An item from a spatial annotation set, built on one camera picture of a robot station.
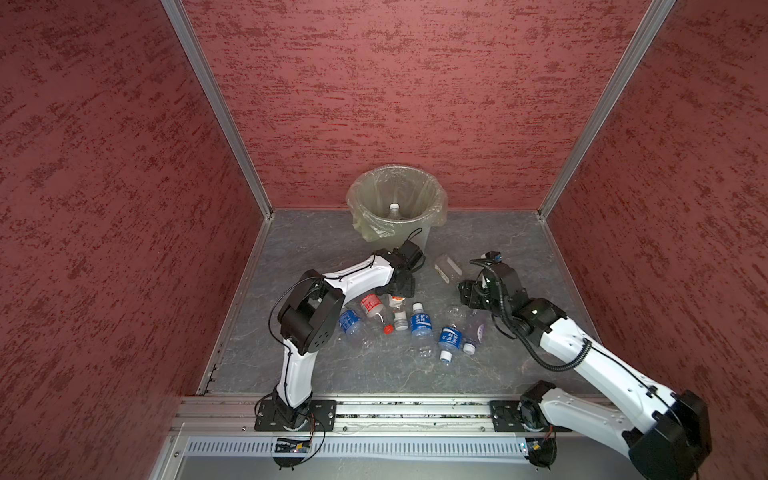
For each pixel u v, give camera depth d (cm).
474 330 85
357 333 88
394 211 107
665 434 37
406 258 75
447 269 102
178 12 71
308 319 51
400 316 90
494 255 71
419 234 87
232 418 76
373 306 88
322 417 74
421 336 83
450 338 81
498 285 58
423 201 98
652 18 71
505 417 74
